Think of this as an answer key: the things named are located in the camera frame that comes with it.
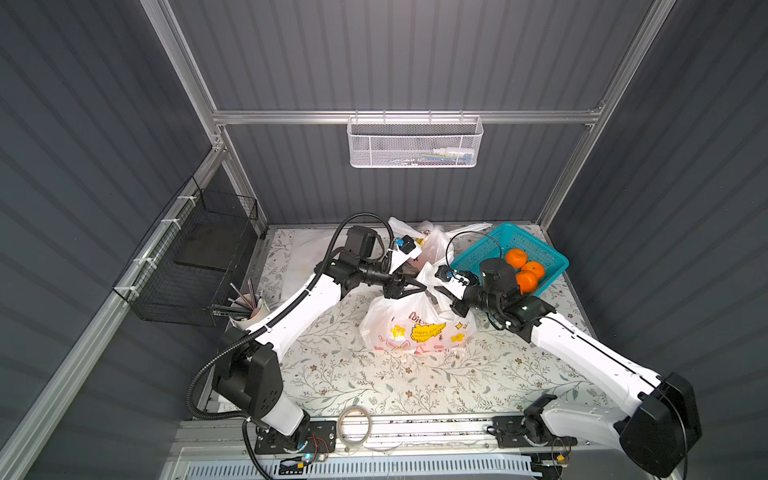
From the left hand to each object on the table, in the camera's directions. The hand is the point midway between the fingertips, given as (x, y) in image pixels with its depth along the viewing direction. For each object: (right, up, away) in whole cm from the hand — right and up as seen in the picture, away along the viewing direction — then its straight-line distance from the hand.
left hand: (426, 286), depth 73 cm
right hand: (+5, 0, +5) cm, 7 cm away
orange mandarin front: (+36, -1, +24) cm, 43 cm away
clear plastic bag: (-2, -10, +4) cm, 11 cm away
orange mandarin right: (+41, +3, +29) cm, 51 cm away
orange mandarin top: (+36, +6, +32) cm, 49 cm away
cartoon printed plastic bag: (+6, +11, +23) cm, 26 cm away
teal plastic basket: (+37, +14, +36) cm, 53 cm away
